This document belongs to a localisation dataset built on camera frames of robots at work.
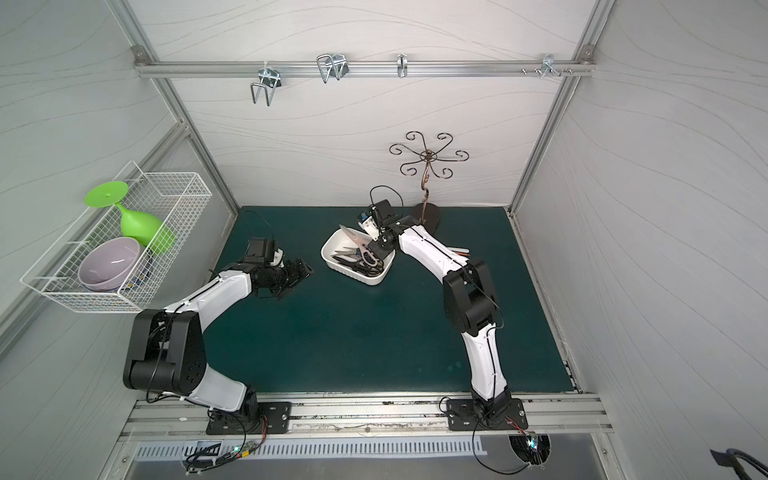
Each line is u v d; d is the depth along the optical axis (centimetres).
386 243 70
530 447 72
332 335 88
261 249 73
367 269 100
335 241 105
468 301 54
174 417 74
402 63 72
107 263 61
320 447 70
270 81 78
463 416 73
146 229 63
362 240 100
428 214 112
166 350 44
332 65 76
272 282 77
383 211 75
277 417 73
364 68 77
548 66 77
